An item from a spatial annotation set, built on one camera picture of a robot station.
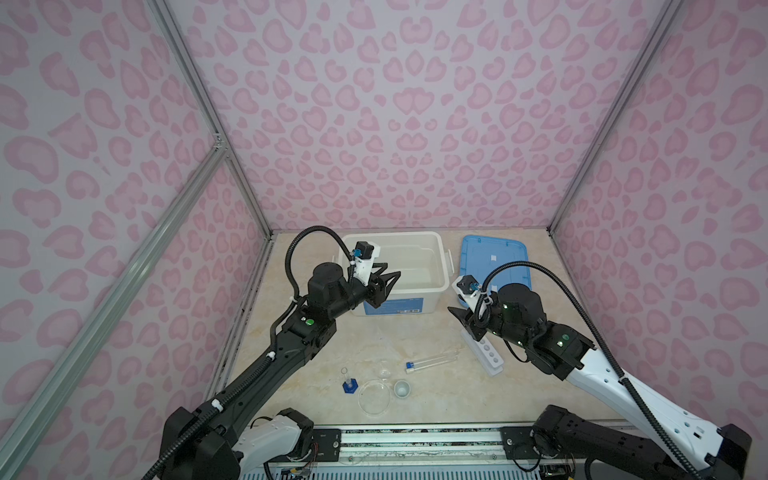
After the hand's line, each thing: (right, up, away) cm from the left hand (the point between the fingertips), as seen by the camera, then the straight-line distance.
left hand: (394, 265), depth 71 cm
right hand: (+15, -8, 0) cm, 17 cm away
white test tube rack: (+26, -25, +13) cm, 38 cm away
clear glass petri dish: (-6, -36, +9) cm, 38 cm away
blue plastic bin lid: (+32, +2, +42) cm, 53 cm away
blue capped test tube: (+5, -30, +15) cm, 33 cm away
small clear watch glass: (-3, -31, +15) cm, 35 cm away
